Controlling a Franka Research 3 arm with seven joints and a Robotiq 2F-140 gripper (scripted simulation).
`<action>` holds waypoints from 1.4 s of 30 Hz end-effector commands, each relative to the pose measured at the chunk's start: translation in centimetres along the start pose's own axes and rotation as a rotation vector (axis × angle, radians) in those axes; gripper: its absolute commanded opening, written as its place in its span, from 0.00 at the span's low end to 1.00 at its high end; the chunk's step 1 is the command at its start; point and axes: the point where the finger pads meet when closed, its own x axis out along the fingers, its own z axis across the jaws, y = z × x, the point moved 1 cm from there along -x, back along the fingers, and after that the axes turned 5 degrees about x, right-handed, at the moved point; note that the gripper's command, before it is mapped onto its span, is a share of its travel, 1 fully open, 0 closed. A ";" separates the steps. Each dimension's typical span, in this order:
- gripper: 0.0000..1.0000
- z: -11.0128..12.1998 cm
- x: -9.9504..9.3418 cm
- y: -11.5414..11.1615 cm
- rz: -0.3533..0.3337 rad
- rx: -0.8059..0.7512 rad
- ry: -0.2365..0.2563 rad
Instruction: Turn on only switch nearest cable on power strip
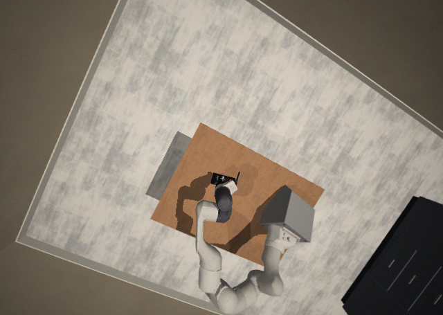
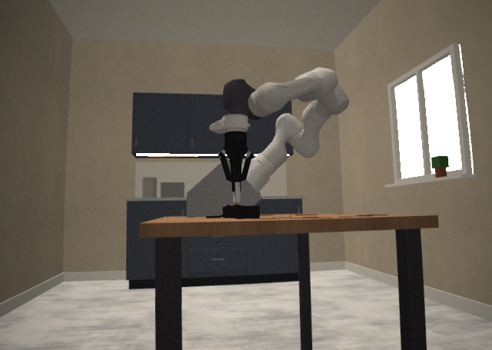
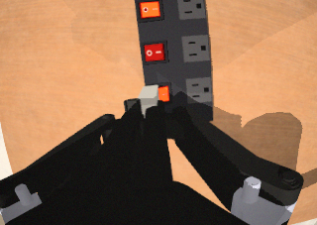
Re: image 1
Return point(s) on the black power strip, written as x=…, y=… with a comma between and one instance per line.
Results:
x=214, y=178

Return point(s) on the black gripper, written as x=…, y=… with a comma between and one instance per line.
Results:
x=220, y=180

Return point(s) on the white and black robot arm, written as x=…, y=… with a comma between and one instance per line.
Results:
x=267, y=282

